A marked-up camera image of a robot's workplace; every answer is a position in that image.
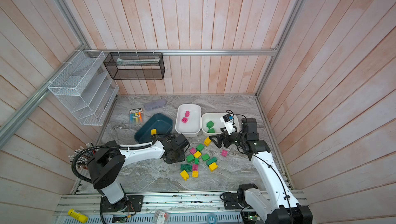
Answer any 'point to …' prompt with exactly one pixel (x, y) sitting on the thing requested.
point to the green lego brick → (211, 130)
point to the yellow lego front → (184, 175)
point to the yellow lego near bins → (207, 141)
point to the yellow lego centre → (197, 154)
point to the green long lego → (213, 160)
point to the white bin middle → (188, 120)
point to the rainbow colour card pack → (136, 115)
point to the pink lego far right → (224, 153)
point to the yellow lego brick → (153, 131)
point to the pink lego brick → (184, 120)
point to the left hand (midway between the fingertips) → (180, 161)
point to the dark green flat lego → (188, 168)
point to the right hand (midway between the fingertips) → (217, 133)
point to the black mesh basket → (135, 65)
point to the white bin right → (215, 117)
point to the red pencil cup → (83, 159)
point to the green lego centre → (205, 157)
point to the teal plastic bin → (158, 123)
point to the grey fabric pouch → (155, 105)
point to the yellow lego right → (213, 167)
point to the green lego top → (210, 124)
